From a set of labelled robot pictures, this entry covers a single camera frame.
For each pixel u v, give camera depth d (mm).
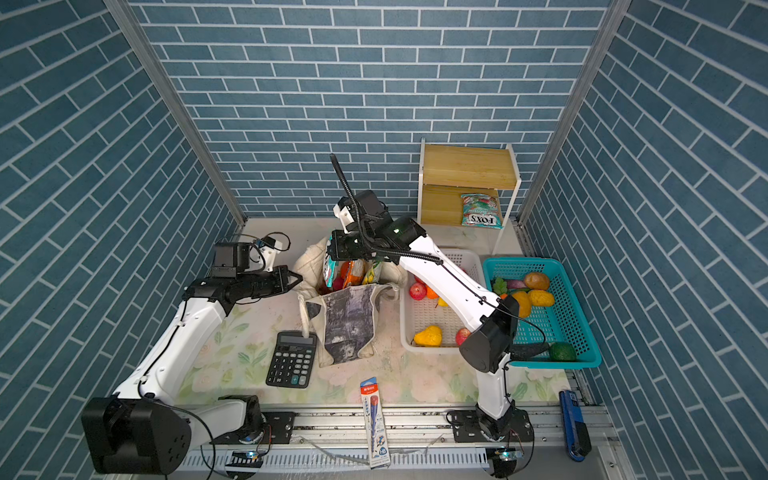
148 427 382
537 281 963
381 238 537
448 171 889
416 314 934
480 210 983
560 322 909
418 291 937
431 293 937
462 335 847
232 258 608
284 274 698
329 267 712
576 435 707
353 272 848
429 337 843
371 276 825
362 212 550
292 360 829
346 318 767
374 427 732
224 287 557
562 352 827
